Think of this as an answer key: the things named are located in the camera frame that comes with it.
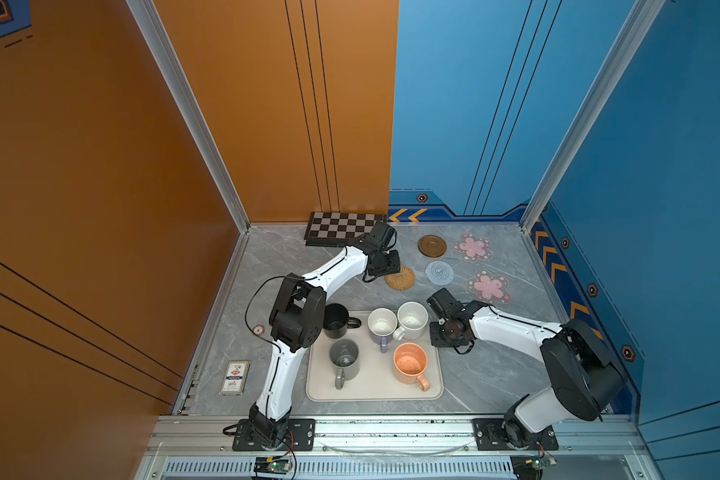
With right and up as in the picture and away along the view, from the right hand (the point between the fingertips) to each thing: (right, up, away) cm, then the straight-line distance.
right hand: (434, 340), depth 90 cm
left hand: (-10, +23, +7) cm, 26 cm away
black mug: (-30, +6, 0) cm, 30 cm away
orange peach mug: (-8, -4, -5) cm, 10 cm away
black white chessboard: (-33, +36, +25) cm, 54 cm away
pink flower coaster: (+21, +15, +13) cm, 29 cm away
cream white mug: (-6, +5, +2) cm, 9 cm away
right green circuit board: (+21, -22, -20) cm, 37 cm away
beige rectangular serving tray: (-18, -8, -8) cm, 21 cm away
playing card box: (-56, -8, -9) cm, 58 cm away
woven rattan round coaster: (-8, +17, +13) cm, 23 cm away
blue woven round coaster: (+5, +20, +15) cm, 26 cm away
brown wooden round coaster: (+4, +29, +23) cm, 37 cm away
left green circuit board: (-42, -24, -19) cm, 52 cm away
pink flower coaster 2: (+20, +28, +23) cm, 41 cm away
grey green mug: (-26, -3, -7) cm, 27 cm away
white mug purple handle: (-16, +5, +1) cm, 16 cm away
